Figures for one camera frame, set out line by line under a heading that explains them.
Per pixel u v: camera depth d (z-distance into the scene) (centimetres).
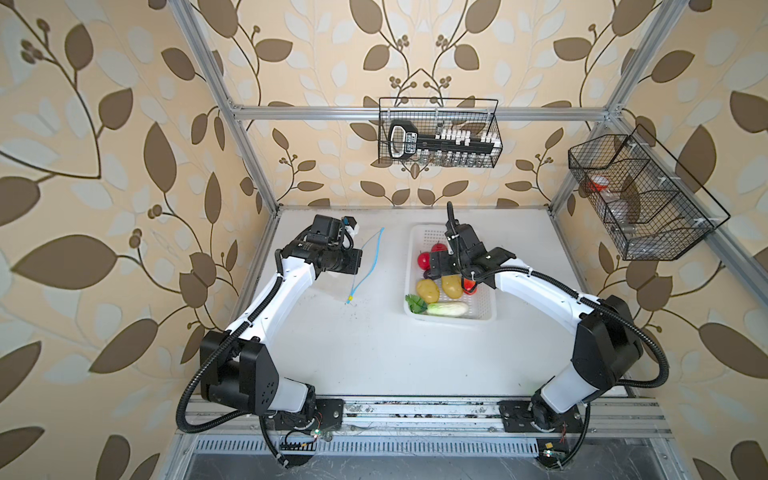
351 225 75
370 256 89
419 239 102
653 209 72
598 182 81
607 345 44
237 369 41
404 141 83
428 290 91
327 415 74
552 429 72
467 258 66
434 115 90
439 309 87
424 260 99
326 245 68
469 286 95
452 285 92
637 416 76
